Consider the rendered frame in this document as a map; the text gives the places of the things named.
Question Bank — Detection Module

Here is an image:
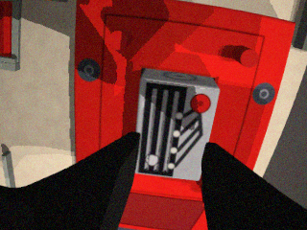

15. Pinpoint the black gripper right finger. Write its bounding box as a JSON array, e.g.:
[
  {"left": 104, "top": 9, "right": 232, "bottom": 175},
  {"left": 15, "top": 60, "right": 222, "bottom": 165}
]
[{"left": 201, "top": 142, "right": 307, "bottom": 230}]

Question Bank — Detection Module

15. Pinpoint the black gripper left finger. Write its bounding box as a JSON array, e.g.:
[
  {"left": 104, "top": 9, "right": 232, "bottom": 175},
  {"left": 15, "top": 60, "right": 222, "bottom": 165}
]
[{"left": 0, "top": 131, "right": 141, "bottom": 230}]

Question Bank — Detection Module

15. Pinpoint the red toy car body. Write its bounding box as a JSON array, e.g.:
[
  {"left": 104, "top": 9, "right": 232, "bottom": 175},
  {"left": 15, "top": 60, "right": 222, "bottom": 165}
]
[{"left": 74, "top": 0, "right": 295, "bottom": 230}]

